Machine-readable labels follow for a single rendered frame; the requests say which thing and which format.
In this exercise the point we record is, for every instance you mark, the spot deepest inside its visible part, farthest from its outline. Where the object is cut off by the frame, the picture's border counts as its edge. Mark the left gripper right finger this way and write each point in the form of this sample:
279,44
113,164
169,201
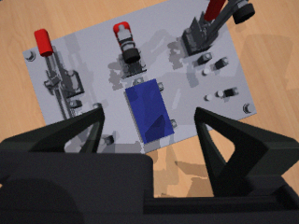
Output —
258,152

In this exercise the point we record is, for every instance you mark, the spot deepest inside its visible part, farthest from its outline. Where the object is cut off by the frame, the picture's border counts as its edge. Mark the grey fixture plate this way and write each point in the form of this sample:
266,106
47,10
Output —
157,30

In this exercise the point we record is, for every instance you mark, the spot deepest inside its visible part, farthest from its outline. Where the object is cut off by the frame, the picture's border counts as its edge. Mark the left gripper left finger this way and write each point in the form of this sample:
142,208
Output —
53,137

